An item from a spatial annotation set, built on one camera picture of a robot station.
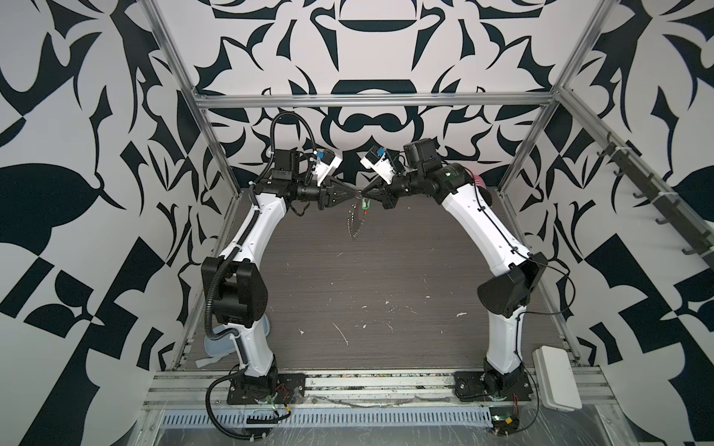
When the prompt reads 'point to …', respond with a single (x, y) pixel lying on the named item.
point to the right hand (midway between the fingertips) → (364, 189)
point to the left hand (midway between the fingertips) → (356, 188)
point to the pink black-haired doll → (479, 181)
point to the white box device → (556, 378)
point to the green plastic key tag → (365, 203)
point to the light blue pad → (217, 349)
